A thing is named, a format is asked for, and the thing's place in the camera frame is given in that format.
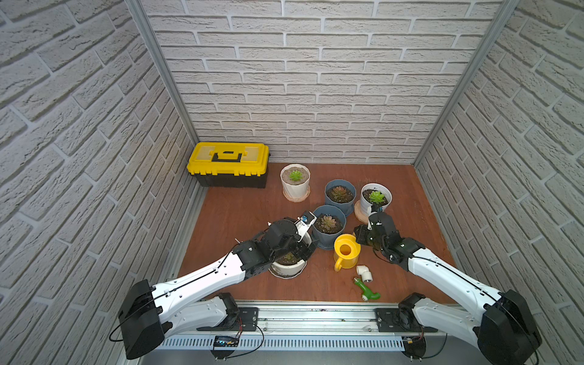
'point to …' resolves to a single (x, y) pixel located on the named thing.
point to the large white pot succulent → (287, 265)
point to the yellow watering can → (346, 251)
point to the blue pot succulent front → (328, 226)
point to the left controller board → (223, 346)
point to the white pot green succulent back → (295, 179)
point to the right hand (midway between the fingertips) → (359, 229)
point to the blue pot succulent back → (341, 193)
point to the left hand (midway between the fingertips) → (304, 223)
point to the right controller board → (414, 347)
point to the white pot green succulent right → (374, 194)
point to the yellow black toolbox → (230, 164)
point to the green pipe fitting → (367, 293)
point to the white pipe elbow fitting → (363, 271)
